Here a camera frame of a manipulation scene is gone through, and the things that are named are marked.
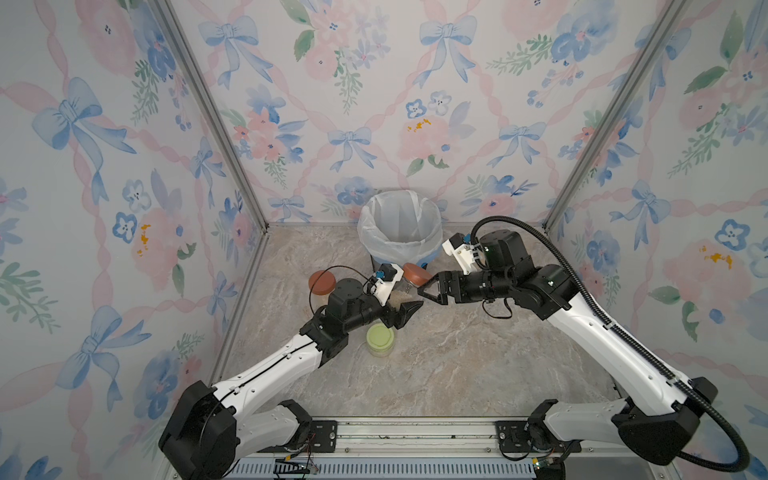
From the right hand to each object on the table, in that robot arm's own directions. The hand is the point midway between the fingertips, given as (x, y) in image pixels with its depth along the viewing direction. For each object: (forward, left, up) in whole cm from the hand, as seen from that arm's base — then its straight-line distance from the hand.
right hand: (431, 288), depth 67 cm
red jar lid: (+3, +3, +2) cm, 5 cm away
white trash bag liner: (+32, +7, -13) cm, 35 cm away
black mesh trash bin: (+16, 0, -10) cm, 19 cm away
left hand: (+3, +4, -6) cm, 8 cm away
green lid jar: (-2, +12, -23) cm, 27 cm away
